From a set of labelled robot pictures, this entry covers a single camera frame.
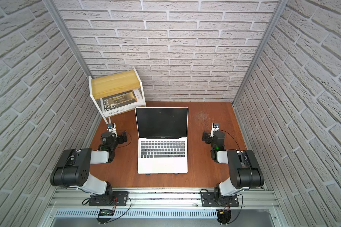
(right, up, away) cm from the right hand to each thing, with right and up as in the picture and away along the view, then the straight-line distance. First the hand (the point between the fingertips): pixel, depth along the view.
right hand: (208, 130), depth 94 cm
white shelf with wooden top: (-58, +23, -13) cm, 64 cm away
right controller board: (+2, -41, -24) cm, 48 cm away
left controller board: (-60, -41, -22) cm, 76 cm away
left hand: (-63, +1, -1) cm, 63 cm away
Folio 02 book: (-62, +17, -3) cm, 65 cm away
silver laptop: (-31, -5, -10) cm, 33 cm away
